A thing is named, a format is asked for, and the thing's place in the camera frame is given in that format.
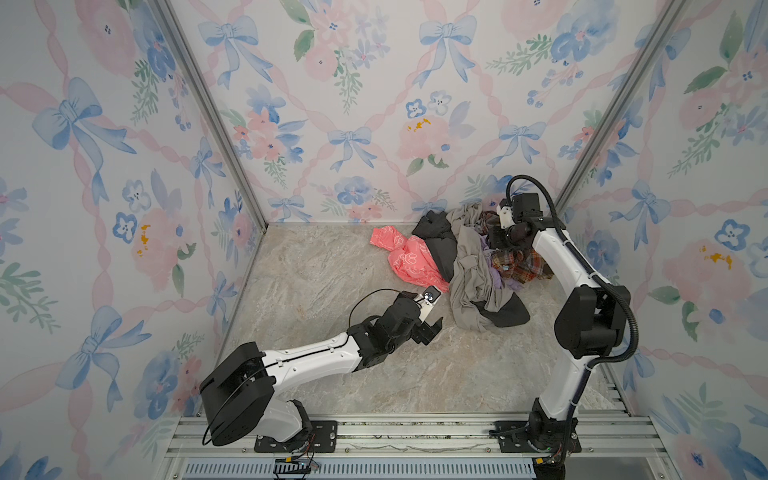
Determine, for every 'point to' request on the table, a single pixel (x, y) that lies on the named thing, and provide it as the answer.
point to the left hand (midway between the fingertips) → (430, 304)
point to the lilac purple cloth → (499, 280)
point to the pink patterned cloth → (410, 257)
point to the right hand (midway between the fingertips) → (496, 237)
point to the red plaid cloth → (523, 265)
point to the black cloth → (506, 311)
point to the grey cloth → (472, 280)
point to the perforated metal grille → (363, 470)
